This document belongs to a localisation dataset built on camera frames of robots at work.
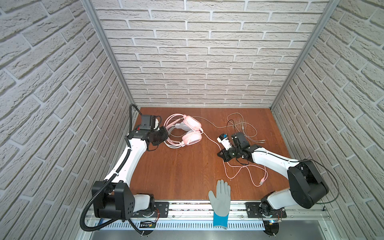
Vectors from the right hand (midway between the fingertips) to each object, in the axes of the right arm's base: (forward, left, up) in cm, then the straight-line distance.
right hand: (218, 153), depth 87 cm
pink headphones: (+5, +16, +23) cm, 28 cm away
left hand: (+9, +28, +12) cm, 32 cm away
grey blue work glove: (-25, +3, -6) cm, 26 cm away
